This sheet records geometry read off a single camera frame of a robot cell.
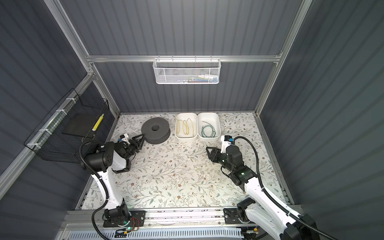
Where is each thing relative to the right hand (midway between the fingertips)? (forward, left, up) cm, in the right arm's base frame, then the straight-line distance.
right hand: (210, 149), depth 79 cm
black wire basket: (-6, +72, +16) cm, 74 cm away
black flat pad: (+8, +66, +13) cm, 68 cm away
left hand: (+16, +42, -9) cm, 46 cm away
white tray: (+39, +18, -14) cm, 45 cm away
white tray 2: (+37, -5, -17) cm, 41 cm away
